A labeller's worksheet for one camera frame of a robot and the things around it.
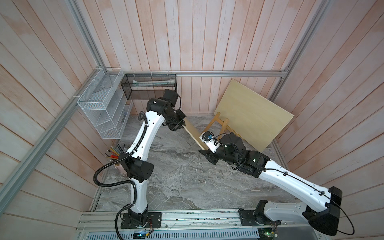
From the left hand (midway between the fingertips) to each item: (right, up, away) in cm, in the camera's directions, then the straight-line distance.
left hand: (186, 126), depth 77 cm
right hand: (+8, -10, -7) cm, 14 cm away
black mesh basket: (-30, +29, +26) cm, 49 cm away
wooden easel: (+23, -1, +10) cm, 25 cm away
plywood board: (+41, +6, +15) cm, 44 cm away
